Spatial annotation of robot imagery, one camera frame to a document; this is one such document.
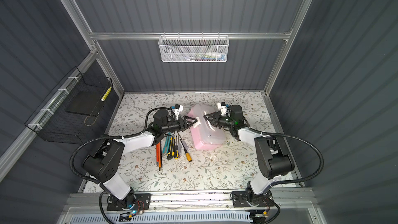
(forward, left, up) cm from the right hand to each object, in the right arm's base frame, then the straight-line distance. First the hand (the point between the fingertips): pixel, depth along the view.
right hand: (206, 119), depth 85 cm
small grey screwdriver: (-10, +16, -15) cm, 25 cm away
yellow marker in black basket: (+7, +53, +13) cm, 55 cm away
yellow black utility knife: (-8, +21, -14) cm, 26 cm away
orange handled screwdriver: (-16, +11, -14) cm, 24 cm away
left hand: (-2, +6, +1) cm, 6 cm away
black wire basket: (-14, +65, +18) cm, 69 cm away
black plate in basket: (+1, +61, +14) cm, 62 cm away
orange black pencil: (-14, +27, -15) cm, 34 cm away
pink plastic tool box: (-10, +1, -2) cm, 10 cm away
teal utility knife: (-7, +24, -14) cm, 28 cm away
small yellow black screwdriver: (-12, +18, -14) cm, 26 cm away
